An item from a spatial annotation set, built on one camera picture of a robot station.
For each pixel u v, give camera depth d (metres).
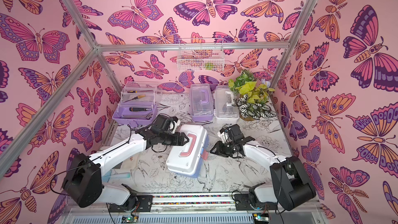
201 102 1.00
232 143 0.68
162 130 0.68
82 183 0.42
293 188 0.42
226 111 1.03
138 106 1.06
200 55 0.96
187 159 0.74
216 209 0.73
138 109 1.09
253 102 0.83
